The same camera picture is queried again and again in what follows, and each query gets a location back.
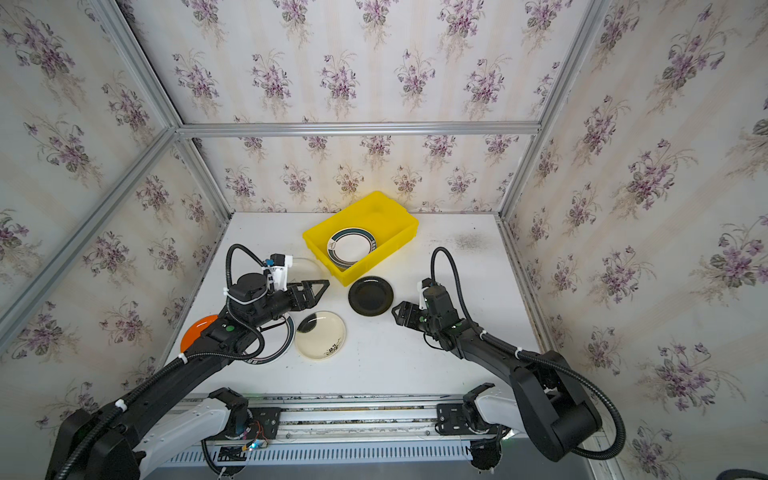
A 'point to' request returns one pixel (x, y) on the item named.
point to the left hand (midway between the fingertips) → (319, 280)
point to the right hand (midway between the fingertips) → (397, 315)
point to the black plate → (370, 296)
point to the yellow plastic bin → (392, 224)
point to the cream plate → (320, 335)
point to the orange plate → (195, 329)
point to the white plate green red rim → (347, 246)
